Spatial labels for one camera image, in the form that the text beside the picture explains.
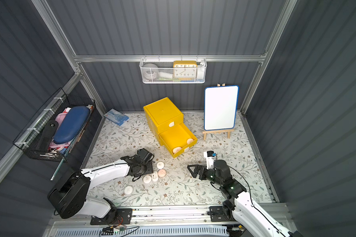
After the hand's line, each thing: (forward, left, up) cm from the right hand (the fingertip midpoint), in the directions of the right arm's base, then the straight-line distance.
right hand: (196, 166), depth 78 cm
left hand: (+2, +28, -11) cm, 30 cm away
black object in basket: (+3, +67, +23) cm, 71 cm away
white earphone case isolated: (-10, +37, -10) cm, 40 cm away
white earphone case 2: (-2, +23, -9) cm, 25 cm away
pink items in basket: (+1, +64, +19) cm, 66 cm away
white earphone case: (+5, +21, -10) cm, 23 cm away
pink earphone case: (+19, +3, -4) cm, 20 cm away
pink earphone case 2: (0, +20, -10) cm, 22 cm away
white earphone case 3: (-4, +28, -10) cm, 30 cm away
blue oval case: (+11, +59, +24) cm, 64 cm away
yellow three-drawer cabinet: (+24, +17, +10) cm, 31 cm away
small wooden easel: (+29, -24, -6) cm, 38 cm away
